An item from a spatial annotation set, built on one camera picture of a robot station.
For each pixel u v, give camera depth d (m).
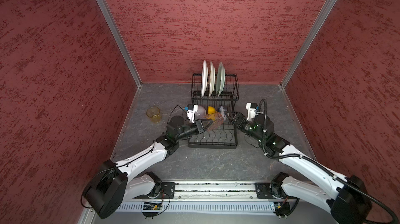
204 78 0.74
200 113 0.92
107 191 0.40
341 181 0.42
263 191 0.74
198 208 0.77
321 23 0.85
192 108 0.71
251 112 0.70
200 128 0.68
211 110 0.93
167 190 0.75
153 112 1.03
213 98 0.82
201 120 0.71
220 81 0.74
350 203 0.39
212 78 0.76
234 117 0.66
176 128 0.60
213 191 0.76
